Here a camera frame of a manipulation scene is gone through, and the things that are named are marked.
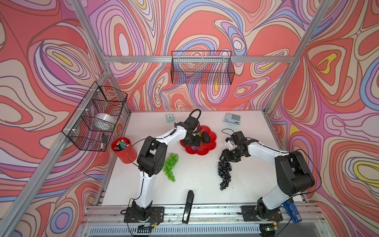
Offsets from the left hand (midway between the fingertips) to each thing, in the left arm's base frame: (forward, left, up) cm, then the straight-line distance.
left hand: (197, 144), depth 96 cm
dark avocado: (+5, -6, +1) cm, 8 cm away
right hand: (-12, -17, -3) cm, 20 cm away
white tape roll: (-2, +48, +28) cm, 55 cm away
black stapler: (-37, +6, 0) cm, 37 cm away
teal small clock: (+25, +21, -2) cm, 33 cm away
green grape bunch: (-14, +17, 0) cm, 23 cm away
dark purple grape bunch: (-16, -16, -1) cm, 23 cm away
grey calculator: (+24, -28, -1) cm, 37 cm away
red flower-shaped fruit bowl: (-1, -5, -4) cm, 6 cm away
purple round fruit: (-2, +1, -1) cm, 3 cm away
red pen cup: (-8, +43, +8) cm, 45 cm away
